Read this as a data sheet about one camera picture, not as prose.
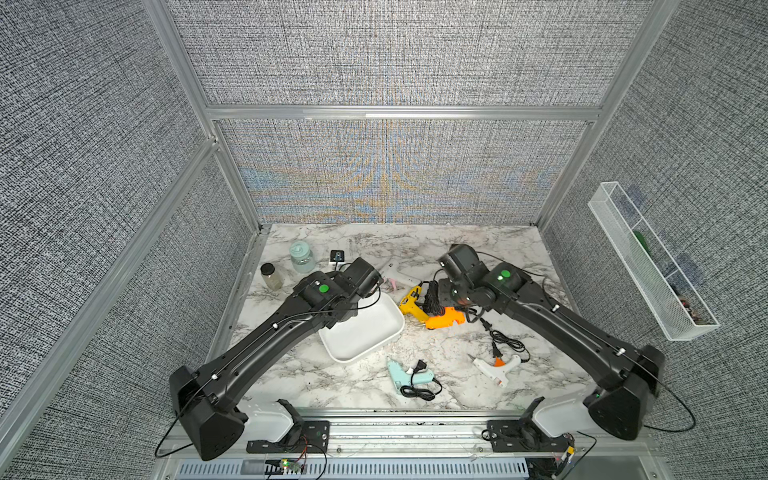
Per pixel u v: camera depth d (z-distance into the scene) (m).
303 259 1.03
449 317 0.73
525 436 0.65
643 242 0.73
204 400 0.38
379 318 0.91
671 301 0.63
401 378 0.81
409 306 0.95
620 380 0.40
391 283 1.01
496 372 0.82
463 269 0.57
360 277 0.54
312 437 0.74
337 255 0.64
